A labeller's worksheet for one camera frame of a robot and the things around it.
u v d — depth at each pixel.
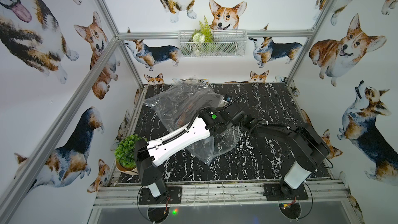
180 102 1.08
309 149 0.47
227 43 0.92
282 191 0.68
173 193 0.76
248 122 0.70
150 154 0.41
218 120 0.49
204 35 0.82
